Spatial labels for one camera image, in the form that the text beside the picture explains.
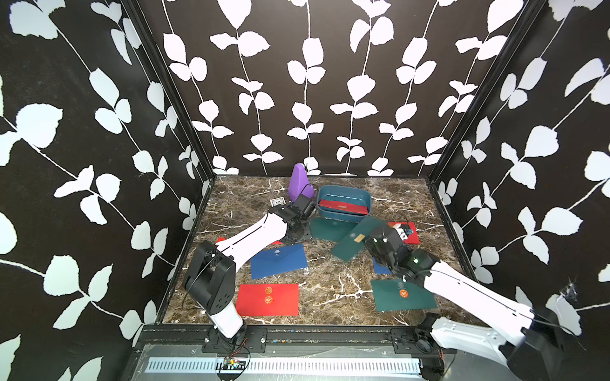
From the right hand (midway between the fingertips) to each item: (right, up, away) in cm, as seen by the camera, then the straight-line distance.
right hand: (360, 231), depth 80 cm
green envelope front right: (+14, -24, +4) cm, 28 cm away
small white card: (-33, +10, +30) cm, 45 cm away
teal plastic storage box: (-2, +14, +32) cm, 35 cm away
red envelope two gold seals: (-33, -25, +3) cm, 42 cm away
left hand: (-19, -2, +7) cm, 20 cm away
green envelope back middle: (-9, -3, +23) cm, 25 cm away
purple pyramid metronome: (-22, +17, +21) cm, 35 cm away
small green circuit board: (-40, -40, -9) cm, 57 cm away
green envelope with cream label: (-1, -4, +2) cm, 5 cm away
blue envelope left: (-30, -13, +12) cm, 35 cm away
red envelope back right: (+28, -6, +21) cm, 35 cm away
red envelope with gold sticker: (-2, +8, +25) cm, 26 cm away
